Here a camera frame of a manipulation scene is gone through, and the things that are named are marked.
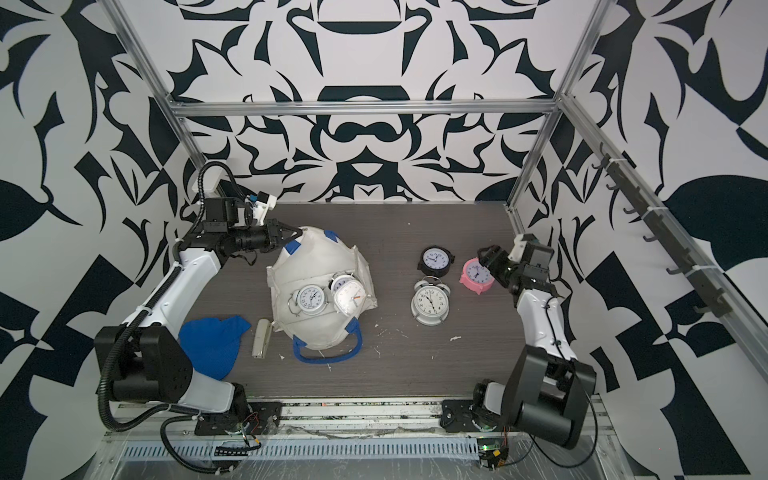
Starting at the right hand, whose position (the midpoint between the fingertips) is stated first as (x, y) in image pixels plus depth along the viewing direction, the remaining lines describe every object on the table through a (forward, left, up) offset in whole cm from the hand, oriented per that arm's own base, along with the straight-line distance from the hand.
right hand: (486, 251), depth 86 cm
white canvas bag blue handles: (-4, +49, -13) cm, 50 cm away
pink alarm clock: (+1, -1, -16) cm, 16 cm away
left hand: (+1, +51, +9) cm, 52 cm away
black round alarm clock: (+7, +12, -15) cm, 20 cm away
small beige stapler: (-20, +63, -12) cm, 67 cm away
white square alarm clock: (-11, +38, -6) cm, 40 cm away
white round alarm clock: (-9, +15, -13) cm, 22 cm away
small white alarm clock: (-8, +51, -11) cm, 53 cm away
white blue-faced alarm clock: (-4, +42, -7) cm, 43 cm away
